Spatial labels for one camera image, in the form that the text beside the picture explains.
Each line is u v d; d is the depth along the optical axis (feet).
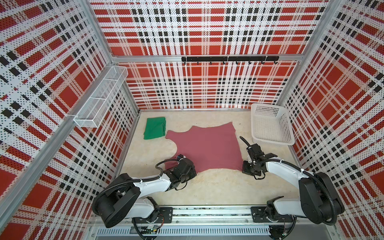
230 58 2.91
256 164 2.14
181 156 2.75
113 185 1.41
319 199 1.38
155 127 3.54
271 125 3.62
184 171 2.18
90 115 2.25
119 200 1.40
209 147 3.22
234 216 2.46
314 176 1.51
